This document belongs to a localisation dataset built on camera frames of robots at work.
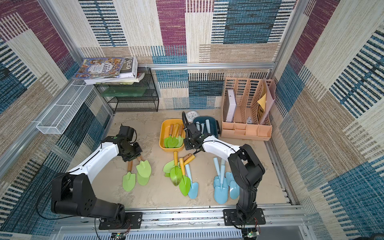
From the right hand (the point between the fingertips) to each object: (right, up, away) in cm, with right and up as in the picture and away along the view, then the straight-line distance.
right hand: (188, 141), depth 93 cm
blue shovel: (+3, -26, -14) cm, 29 cm away
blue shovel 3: (+17, -20, -8) cm, 27 cm away
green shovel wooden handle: (-33, -21, -8) cm, 40 cm away
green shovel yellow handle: (-11, -2, +8) cm, 13 cm away
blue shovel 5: (+26, -26, -10) cm, 38 cm away
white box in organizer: (+28, +22, +3) cm, 35 cm away
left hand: (-28, -7, -5) cm, 29 cm away
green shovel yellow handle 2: (-2, -23, -8) cm, 24 cm away
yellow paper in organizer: (+44, +24, -4) cm, 50 cm away
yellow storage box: (-12, +3, +12) cm, 17 cm away
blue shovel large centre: (+18, -27, -12) cm, 34 cm away
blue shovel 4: (+24, -20, -7) cm, 32 cm away
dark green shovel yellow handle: (-7, -18, -7) cm, 20 cm away
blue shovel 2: (+13, +9, +11) cm, 20 cm away
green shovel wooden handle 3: (-5, +1, +10) cm, 11 cm away
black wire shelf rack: (-32, +27, +26) cm, 49 cm away
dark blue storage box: (+17, +11, +12) cm, 23 cm away
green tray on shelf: (-42, +32, +6) cm, 53 cm away
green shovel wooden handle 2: (-24, -14, -8) cm, 29 cm away
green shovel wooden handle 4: (-15, 0, +9) cm, 17 cm away
